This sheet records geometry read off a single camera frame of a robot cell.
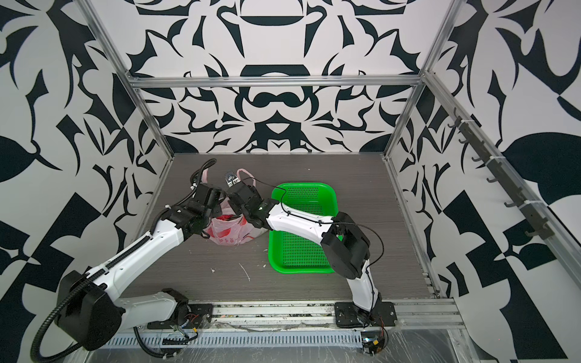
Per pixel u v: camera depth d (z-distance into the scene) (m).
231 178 0.71
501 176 0.55
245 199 0.64
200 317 0.73
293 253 0.87
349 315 0.74
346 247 0.48
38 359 0.35
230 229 0.83
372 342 0.71
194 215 0.58
